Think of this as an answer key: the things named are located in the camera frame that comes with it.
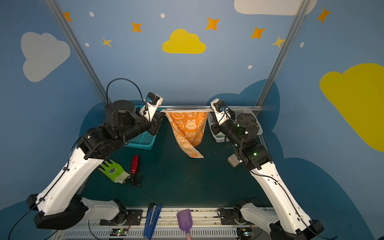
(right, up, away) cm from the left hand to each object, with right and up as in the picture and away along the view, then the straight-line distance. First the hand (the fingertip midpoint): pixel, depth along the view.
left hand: (163, 111), depth 58 cm
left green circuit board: (-24, -57, +13) cm, 63 cm away
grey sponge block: (+37, -28, +35) cm, 58 cm away
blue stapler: (-9, -51, +16) cm, 54 cm away
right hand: (+21, +2, +2) cm, 21 cm away
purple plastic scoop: (+8, -53, +15) cm, 56 cm away
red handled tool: (-24, -29, +32) cm, 50 cm away
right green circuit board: (+36, -58, +13) cm, 69 cm away
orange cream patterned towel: (+10, -7, +10) cm, 16 cm away
